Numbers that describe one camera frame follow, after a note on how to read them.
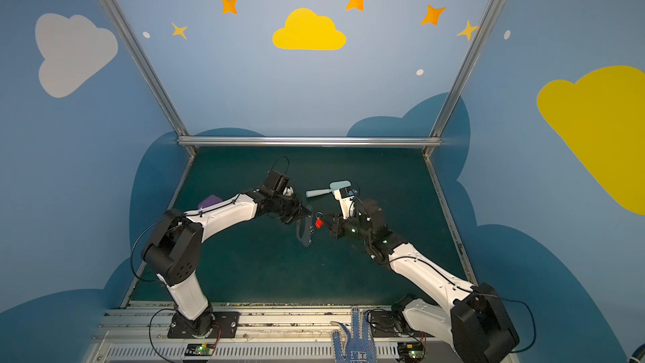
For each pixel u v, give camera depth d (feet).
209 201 3.39
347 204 2.36
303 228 2.97
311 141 4.32
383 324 2.44
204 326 2.18
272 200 2.40
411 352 2.35
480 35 2.69
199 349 2.32
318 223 2.64
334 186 3.53
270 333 2.41
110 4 2.45
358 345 2.35
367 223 1.99
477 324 1.31
